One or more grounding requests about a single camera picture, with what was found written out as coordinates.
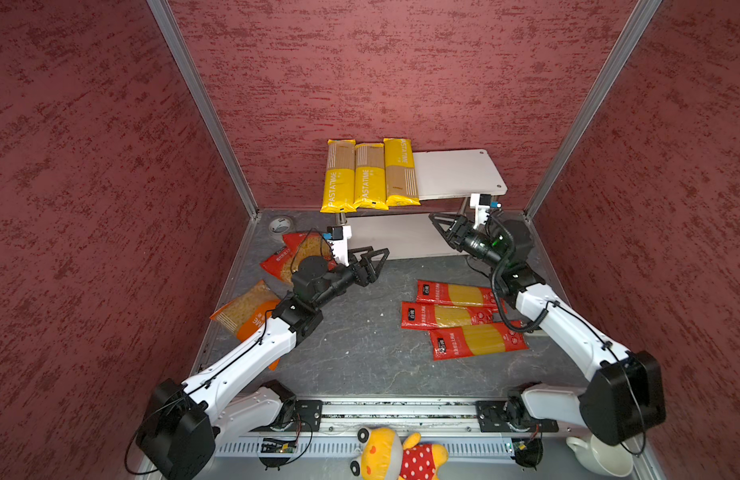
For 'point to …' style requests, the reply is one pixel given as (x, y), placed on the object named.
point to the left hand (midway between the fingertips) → (382, 256)
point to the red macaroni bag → (299, 246)
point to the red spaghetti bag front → (476, 340)
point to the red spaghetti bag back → (430, 291)
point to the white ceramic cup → (601, 457)
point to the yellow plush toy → (384, 455)
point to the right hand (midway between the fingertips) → (427, 223)
